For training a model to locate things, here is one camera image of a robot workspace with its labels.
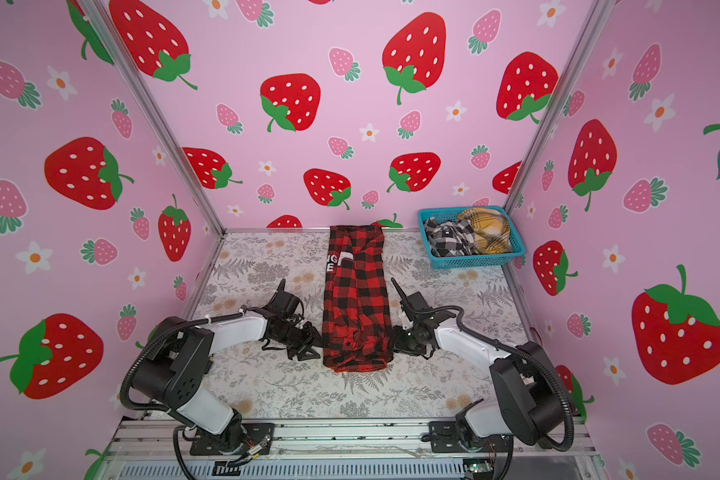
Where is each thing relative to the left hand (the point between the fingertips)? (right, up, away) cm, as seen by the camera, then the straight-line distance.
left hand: (327, 348), depth 87 cm
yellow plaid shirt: (+57, +37, +20) cm, 71 cm away
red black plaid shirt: (+9, +7, +5) cm, 12 cm away
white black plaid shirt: (+42, +34, +20) cm, 58 cm away
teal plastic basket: (+42, +45, +28) cm, 68 cm away
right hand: (+18, +1, -1) cm, 19 cm away
